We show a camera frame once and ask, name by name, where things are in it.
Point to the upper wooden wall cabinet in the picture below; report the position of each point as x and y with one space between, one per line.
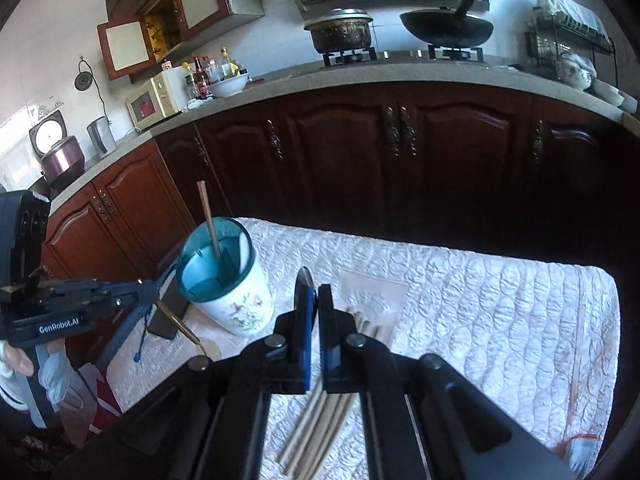
139 35

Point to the yellow oil bottle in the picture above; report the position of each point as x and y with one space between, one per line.
228 66

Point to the grey electric kettle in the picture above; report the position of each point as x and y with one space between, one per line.
101 136

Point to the gloved left hand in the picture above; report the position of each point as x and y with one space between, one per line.
54 373

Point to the cream microwave oven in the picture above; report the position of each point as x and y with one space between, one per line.
161 97

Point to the floral ceramic utensil holder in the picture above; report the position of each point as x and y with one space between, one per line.
239 303

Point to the light wooden chopstick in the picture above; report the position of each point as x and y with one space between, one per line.
298 460
303 421
313 433
333 413

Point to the black wok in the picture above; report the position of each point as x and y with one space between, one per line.
444 27

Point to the red sauce bottle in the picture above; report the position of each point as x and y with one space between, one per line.
201 79

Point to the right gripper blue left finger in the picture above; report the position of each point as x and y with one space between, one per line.
292 372

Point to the white ceramic soup spoon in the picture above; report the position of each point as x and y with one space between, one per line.
245 252

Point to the dark wooden lower cabinets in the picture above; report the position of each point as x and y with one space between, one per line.
460 165

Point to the steel cooking pot with lid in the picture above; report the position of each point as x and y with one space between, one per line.
340 30

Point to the white mixing bowl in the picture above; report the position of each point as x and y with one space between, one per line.
229 86

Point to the white quilted table cloth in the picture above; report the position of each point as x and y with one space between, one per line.
540 339

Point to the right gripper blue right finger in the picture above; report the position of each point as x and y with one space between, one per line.
341 346

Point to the metal fork wooden handle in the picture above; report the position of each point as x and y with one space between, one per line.
202 190

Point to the purple rice cooker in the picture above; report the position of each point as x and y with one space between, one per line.
61 160

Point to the gold metal spoon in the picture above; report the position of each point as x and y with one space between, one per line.
211 351

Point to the gas stove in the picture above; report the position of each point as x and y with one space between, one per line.
427 55

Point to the black dish drying rack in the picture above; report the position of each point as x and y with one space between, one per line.
563 26

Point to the black phone on table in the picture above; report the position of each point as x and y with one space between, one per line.
162 325

